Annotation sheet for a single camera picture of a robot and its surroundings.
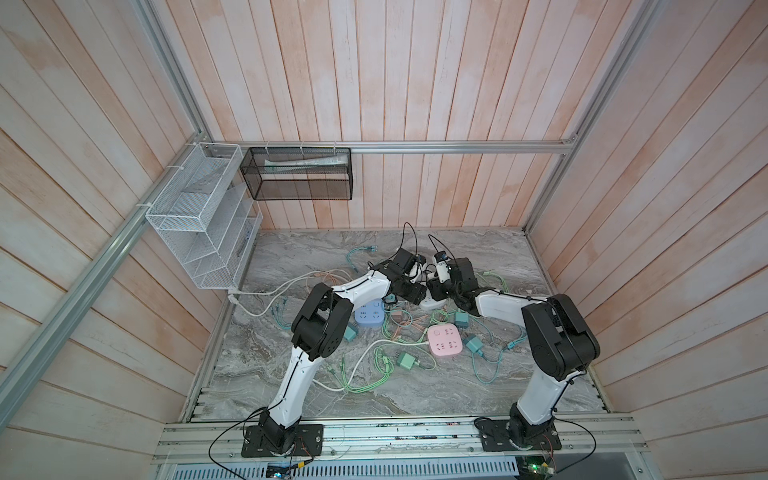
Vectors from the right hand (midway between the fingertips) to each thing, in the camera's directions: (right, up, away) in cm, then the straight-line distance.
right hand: (434, 279), depth 99 cm
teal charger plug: (+9, -18, -12) cm, 24 cm away
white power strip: (-2, -8, -4) cm, 9 cm away
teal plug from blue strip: (-28, -16, -9) cm, 33 cm away
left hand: (-6, -6, -1) cm, 8 cm away
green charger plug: (-11, -23, -15) cm, 29 cm away
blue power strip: (-21, -11, -6) cm, 25 cm away
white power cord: (-69, -6, +2) cm, 69 cm away
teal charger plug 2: (+8, -13, -7) cm, 16 cm away
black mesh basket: (-47, +37, +5) cm, 60 cm away
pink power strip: (+1, -18, -11) cm, 21 cm away
